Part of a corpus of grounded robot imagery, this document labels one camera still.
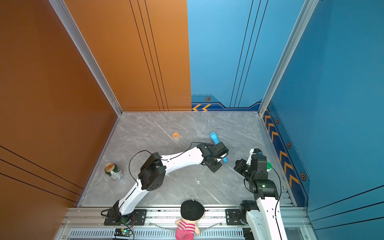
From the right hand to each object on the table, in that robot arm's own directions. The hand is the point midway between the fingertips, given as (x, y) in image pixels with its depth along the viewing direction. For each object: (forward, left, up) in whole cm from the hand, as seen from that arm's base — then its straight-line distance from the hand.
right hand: (234, 161), depth 78 cm
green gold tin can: (-3, +65, -3) cm, 65 cm away
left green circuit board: (-29, +56, -15) cm, 65 cm away
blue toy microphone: (+24, +8, -12) cm, 27 cm away
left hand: (+3, +8, -11) cm, 14 cm away
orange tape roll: (+27, +35, -12) cm, 46 cm away
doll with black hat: (-22, +22, -6) cm, 32 cm away
